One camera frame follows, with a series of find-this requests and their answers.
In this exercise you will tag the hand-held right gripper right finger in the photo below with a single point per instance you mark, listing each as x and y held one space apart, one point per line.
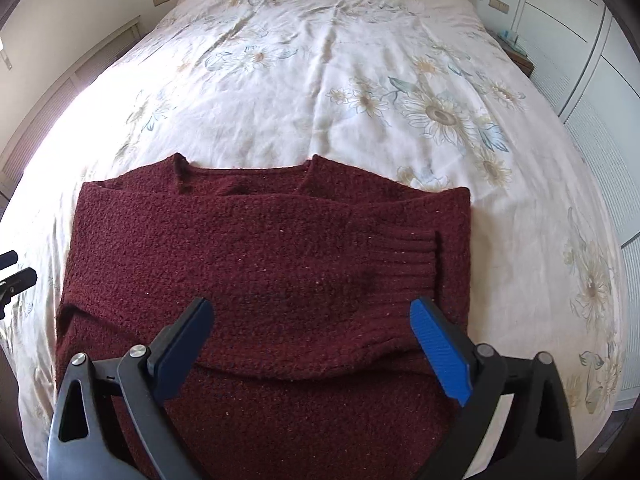
440 350

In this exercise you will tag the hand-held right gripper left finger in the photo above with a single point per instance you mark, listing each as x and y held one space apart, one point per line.
183 347

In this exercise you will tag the dark red knit sweater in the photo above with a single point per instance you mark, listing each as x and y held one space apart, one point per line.
270 280

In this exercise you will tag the wooden nightstand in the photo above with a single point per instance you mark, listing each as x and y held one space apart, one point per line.
517 57

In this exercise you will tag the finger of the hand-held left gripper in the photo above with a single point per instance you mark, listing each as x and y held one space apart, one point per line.
7 259
20 280

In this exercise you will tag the floral white bed cover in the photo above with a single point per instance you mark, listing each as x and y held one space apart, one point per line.
330 80

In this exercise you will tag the items on nightstand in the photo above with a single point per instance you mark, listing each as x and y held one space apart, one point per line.
511 40

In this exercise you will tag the white sliding wardrobe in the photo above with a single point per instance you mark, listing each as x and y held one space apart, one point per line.
585 125

